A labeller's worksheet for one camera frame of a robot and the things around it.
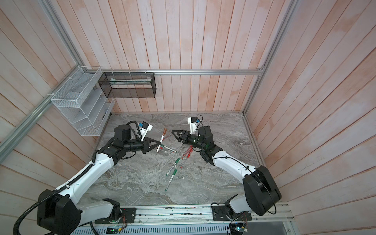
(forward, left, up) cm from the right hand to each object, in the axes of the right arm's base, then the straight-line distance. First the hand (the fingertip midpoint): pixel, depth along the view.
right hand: (174, 133), depth 77 cm
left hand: (-6, +7, -3) cm, 10 cm away
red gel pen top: (-4, +5, 0) cm, 6 cm away
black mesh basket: (+42, +36, +1) cm, 55 cm away
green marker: (-4, -1, -24) cm, 25 cm away
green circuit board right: (-39, -33, -26) cm, 57 cm away
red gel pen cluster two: (+3, -8, -25) cm, 27 cm away
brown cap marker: (-1, +5, +2) cm, 5 cm away
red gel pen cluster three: (-7, -4, -24) cm, 26 cm away
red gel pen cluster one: (-1, -4, -25) cm, 25 cm away
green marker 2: (-13, +1, -25) cm, 28 cm away
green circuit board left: (-41, +29, -25) cm, 56 cm away
